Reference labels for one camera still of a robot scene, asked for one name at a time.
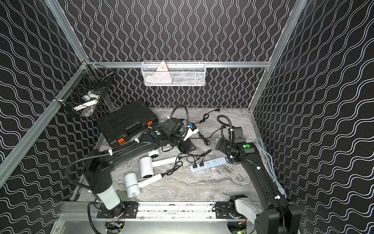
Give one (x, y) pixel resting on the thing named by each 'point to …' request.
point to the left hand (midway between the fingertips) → (193, 141)
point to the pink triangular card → (161, 75)
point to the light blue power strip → (209, 164)
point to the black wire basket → (81, 94)
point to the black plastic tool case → (126, 124)
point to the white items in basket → (88, 103)
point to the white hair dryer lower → (133, 187)
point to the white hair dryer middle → (146, 165)
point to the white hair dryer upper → (154, 154)
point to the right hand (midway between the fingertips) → (224, 147)
